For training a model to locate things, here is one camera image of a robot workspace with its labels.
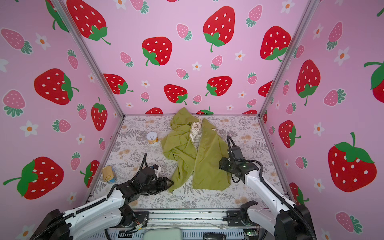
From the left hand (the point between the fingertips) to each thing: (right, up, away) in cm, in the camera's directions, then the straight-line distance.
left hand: (171, 184), depth 81 cm
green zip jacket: (+12, +20, +16) cm, 28 cm away
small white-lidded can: (-17, +25, +20) cm, 36 cm away
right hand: (+29, +11, +4) cm, 31 cm away
